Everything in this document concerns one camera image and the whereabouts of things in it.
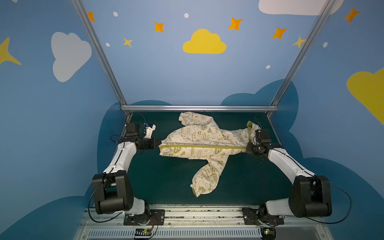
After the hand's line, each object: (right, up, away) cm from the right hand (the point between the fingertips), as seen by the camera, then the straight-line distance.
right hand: (253, 146), depth 90 cm
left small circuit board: (-62, -40, -17) cm, 76 cm away
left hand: (-58, +3, -3) cm, 58 cm away
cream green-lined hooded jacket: (-32, +5, +11) cm, 34 cm away
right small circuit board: (+1, -41, -17) cm, 45 cm away
